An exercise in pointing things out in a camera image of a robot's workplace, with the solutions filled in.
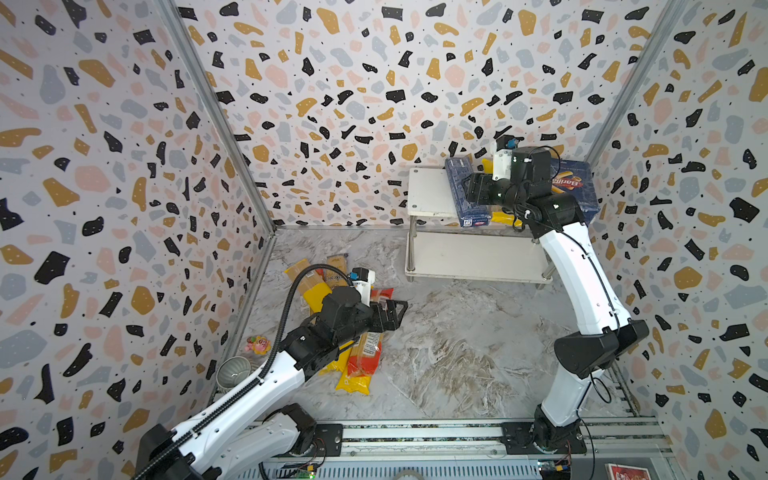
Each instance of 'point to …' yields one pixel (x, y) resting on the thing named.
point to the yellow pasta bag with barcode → (312, 285)
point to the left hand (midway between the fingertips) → (396, 301)
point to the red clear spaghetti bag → (364, 357)
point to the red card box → (625, 472)
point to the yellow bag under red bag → (361, 384)
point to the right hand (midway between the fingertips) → (471, 172)
